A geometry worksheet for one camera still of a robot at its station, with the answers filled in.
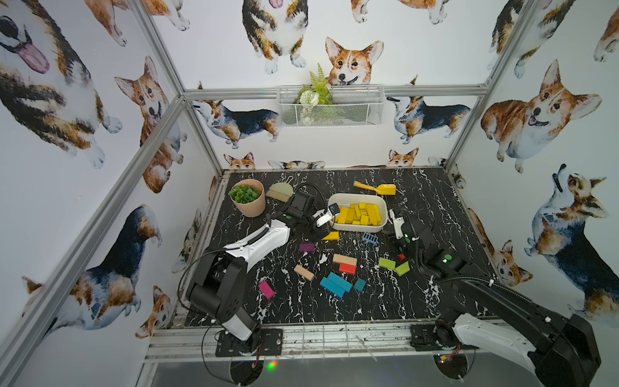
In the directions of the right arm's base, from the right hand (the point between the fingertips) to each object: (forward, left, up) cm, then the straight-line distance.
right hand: (386, 230), depth 80 cm
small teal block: (-12, +9, -17) cm, 22 cm away
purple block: (+3, +28, -17) cm, 33 cm away
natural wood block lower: (-8, +29, -16) cm, 34 cm away
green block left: (-5, -1, -16) cm, 16 cm away
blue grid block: (+5, +3, -15) cm, 17 cm away
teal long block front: (-13, +18, -16) cm, 28 cm away
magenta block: (-14, +41, -16) cm, 46 cm away
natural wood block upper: (-4, +12, -16) cm, 21 cm away
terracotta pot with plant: (+17, +51, -4) cm, 54 cm away
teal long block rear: (-11, +15, -17) cm, 25 cm away
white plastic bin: (+16, +6, -13) cm, 22 cm away
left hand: (+8, +20, -5) cm, 22 cm away
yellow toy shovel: (+32, -6, -17) cm, 37 cm away
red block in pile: (-6, +13, -16) cm, 21 cm away
